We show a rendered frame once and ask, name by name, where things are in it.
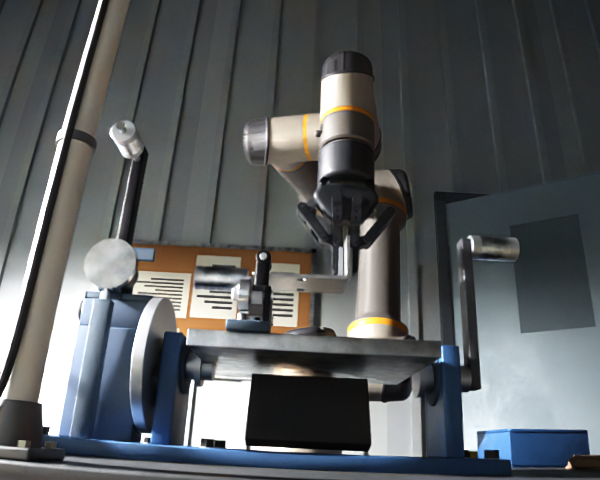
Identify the black lever with white knob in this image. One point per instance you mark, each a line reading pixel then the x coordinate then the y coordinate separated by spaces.
pixel 130 200

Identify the grey door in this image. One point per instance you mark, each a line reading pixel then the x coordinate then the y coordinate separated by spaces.
pixel 545 300

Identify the grey steel fixture table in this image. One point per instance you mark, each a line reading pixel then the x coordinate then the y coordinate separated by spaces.
pixel 310 355

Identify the black block under table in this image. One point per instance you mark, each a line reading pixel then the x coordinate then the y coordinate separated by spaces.
pixel 307 412

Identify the black toggle clamp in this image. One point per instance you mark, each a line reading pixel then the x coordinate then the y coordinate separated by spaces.
pixel 260 300

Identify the brown flat piece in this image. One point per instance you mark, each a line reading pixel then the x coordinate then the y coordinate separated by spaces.
pixel 578 462

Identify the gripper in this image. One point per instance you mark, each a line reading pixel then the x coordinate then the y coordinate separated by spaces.
pixel 345 160

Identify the grey round index disc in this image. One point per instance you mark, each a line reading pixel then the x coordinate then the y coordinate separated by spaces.
pixel 152 365

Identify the silver door hinge bracket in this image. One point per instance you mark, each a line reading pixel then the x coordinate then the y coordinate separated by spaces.
pixel 320 283

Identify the orange notice board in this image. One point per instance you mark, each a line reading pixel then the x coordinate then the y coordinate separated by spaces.
pixel 167 290

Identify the beige post with base plate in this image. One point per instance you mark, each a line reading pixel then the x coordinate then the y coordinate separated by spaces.
pixel 75 175

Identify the blue box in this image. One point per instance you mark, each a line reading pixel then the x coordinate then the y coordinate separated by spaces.
pixel 532 445

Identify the blue rollover fixture frame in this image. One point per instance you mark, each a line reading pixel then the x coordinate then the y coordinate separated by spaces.
pixel 105 360

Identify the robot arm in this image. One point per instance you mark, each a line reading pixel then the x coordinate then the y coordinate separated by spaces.
pixel 375 280

